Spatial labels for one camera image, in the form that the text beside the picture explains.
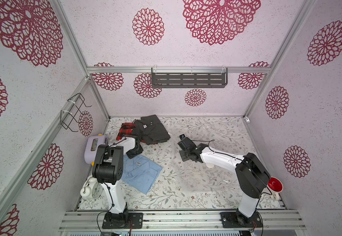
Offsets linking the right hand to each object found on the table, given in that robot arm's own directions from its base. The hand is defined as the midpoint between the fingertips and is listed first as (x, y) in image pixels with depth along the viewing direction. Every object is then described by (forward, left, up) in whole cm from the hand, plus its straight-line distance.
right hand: (184, 150), depth 92 cm
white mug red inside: (-18, -51, -6) cm, 55 cm away
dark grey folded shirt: (+18, +24, -2) cm, 31 cm away
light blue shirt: (-13, +27, -4) cm, 30 cm away
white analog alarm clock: (-26, +47, +4) cm, 54 cm away
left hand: (+2, +33, -7) cm, 33 cm away
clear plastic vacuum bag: (+18, -33, -9) cm, 38 cm away
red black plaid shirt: (+21, +43, -4) cm, 48 cm away
